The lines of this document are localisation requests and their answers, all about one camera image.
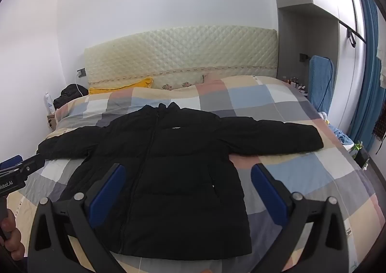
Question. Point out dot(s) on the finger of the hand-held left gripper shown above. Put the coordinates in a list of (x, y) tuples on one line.
[(33, 163), (12, 161)]

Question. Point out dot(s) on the person's left hand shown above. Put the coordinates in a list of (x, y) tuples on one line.
[(12, 247)]

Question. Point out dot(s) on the wall socket with charger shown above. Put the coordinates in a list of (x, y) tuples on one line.
[(81, 73)]

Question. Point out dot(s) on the black box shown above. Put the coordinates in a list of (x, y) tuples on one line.
[(362, 160)]

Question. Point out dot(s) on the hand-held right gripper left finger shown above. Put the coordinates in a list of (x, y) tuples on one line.
[(108, 194)]

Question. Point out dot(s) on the blue curtain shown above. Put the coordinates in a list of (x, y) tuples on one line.
[(369, 50)]

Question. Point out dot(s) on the black puffer jacket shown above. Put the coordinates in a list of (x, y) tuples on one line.
[(169, 170)]

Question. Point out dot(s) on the cream quilted headboard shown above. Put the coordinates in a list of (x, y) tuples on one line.
[(181, 50)]

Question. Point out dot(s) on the dark patterned hanging cloth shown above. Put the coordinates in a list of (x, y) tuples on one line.
[(380, 127)]

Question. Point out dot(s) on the green plant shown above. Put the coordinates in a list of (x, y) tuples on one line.
[(357, 146)]

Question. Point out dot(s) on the white spray can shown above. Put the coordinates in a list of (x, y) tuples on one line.
[(49, 104)]

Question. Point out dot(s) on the floral print pillow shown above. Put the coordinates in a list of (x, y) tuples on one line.
[(178, 83)]

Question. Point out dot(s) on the white hanging cloth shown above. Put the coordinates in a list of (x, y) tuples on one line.
[(382, 68)]

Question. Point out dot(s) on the black bag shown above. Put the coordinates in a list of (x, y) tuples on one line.
[(69, 93)]

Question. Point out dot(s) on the yellow pillow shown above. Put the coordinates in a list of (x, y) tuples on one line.
[(120, 90)]

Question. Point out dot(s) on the plaid checkered blanket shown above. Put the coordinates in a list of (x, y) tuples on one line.
[(271, 101)]

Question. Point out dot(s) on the row of small bottles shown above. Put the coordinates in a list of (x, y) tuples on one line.
[(294, 81)]

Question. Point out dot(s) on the blue towel on chair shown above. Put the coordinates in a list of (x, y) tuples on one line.
[(319, 80)]

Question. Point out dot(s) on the black hook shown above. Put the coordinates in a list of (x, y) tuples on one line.
[(351, 38)]

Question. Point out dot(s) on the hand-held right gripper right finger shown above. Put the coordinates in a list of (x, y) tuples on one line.
[(268, 194)]

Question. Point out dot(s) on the light blue cloth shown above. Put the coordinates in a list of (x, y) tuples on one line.
[(340, 136)]

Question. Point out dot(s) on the wooden nightstand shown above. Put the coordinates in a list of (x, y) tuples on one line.
[(51, 121)]

